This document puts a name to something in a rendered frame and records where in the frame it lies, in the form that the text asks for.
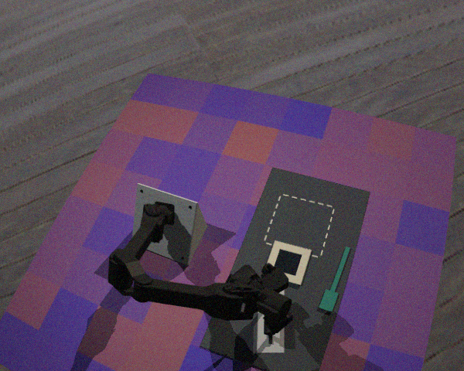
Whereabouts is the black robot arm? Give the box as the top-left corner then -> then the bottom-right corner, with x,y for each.
107,202 -> 292,322

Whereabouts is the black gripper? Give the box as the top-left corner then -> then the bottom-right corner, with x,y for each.
234,265 -> 293,333

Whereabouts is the beige square tile with dark square centre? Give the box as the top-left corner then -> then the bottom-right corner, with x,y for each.
267,240 -> 312,286

